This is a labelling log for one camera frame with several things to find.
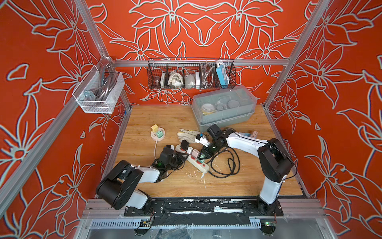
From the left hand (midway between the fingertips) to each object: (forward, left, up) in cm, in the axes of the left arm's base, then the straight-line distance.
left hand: (188, 156), depth 88 cm
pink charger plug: (0, -4, +4) cm, 6 cm away
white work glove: (+16, 0, -2) cm, 16 cm away
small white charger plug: (+3, -1, +3) cm, 4 cm away
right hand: (-1, -6, +3) cm, 7 cm away
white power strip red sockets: (-6, -7, +1) cm, 9 cm away
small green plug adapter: (+13, +20, +3) cm, 24 cm away
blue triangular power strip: (+18, -37, 0) cm, 42 cm away
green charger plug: (-2, -8, +5) cm, 10 cm away
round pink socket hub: (+14, +24, -1) cm, 28 cm away
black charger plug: (+6, +3, +2) cm, 7 cm away
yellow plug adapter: (+18, +24, +3) cm, 30 cm away
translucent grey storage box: (+31, -24, +12) cm, 42 cm away
